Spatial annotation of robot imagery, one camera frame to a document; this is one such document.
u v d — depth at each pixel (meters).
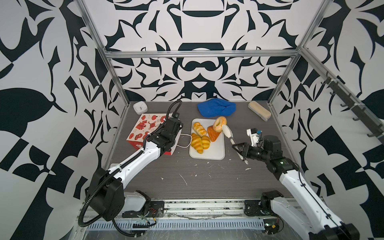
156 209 0.73
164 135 0.62
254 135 0.72
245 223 0.71
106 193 0.40
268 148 0.61
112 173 0.42
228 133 0.81
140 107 1.12
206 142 0.95
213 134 0.98
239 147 0.76
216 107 1.12
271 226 0.71
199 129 0.99
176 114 0.71
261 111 1.12
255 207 0.74
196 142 0.91
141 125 0.93
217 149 0.95
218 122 0.88
